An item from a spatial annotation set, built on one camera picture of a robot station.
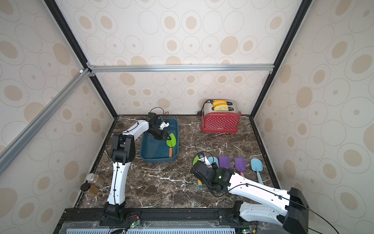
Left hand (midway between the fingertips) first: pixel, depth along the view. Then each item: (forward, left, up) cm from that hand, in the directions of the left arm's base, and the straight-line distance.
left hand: (171, 136), depth 102 cm
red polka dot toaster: (+7, -34, +8) cm, 35 cm away
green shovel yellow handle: (-32, -19, -1) cm, 37 cm away
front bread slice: (+13, -33, +16) cm, 39 cm away
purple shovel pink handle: (-17, -36, -5) cm, 40 cm away
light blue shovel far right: (-19, -55, -4) cm, 59 cm away
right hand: (-29, -21, +8) cm, 36 cm away
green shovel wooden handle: (-3, +1, -4) cm, 5 cm away
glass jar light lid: (-32, +38, +4) cm, 50 cm away
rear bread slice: (+18, -31, +16) cm, 39 cm away
